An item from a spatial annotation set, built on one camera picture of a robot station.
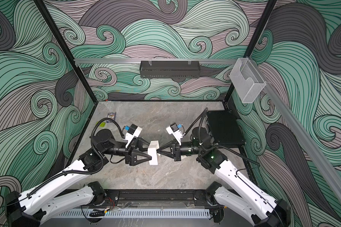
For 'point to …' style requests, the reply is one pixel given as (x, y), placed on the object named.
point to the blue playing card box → (111, 115)
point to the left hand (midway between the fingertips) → (152, 153)
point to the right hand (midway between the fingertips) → (157, 154)
